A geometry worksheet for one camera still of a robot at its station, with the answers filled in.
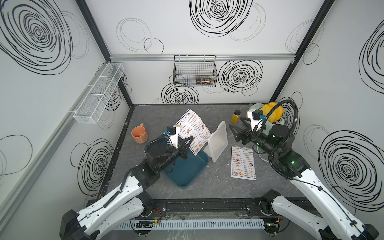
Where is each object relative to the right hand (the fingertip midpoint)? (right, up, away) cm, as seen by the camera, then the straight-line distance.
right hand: (237, 122), depth 63 cm
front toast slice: (+25, +8, +26) cm, 37 cm away
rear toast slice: (+32, +6, +24) cm, 40 cm away
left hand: (-19, -7, +4) cm, 21 cm away
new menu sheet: (-20, -1, +4) cm, 20 cm away
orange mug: (-55, -9, +36) cm, 66 cm away
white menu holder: (-2, -15, +40) cm, 43 cm away
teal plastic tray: (-25, -29, +22) cm, 44 cm away
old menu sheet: (+11, -25, +26) cm, 38 cm away
